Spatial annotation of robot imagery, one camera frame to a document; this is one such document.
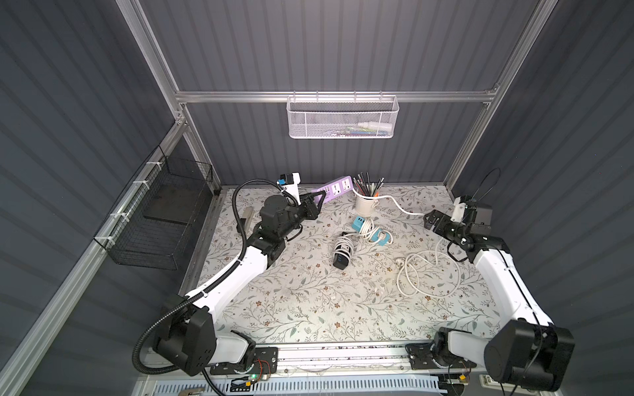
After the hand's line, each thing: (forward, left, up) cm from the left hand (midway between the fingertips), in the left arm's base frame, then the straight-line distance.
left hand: (327, 195), depth 72 cm
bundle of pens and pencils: (+26, -17, -22) cm, 38 cm away
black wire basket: (-5, +52, -5) cm, 52 cm away
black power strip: (-7, -5, -28) cm, 29 cm away
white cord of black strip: (0, -7, -28) cm, 29 cm away
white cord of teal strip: (+6, -18, -27) cm, 33 cm away
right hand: (0, -39, -13) cm, 41 cm away
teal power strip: (+9, -12, -28) cm, 32 cm away
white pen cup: (+18, -17, -27) cm, 36 cm away
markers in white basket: (+33, -16, +2) cm, 36 cm away
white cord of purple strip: (-9, -40, -33) cm, 53 cm away
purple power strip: (+5, -3, -2) cm, 6 cm away
